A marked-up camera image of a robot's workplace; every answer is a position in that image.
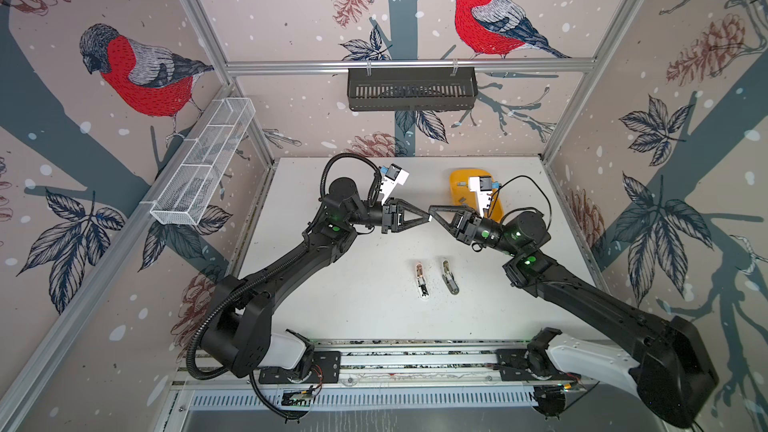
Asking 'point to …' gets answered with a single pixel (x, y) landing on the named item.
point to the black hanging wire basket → (425, 89)
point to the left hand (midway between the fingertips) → (424, 225)
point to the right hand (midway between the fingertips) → (427, 218)
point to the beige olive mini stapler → (448, 279)
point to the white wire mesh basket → (190, 190)
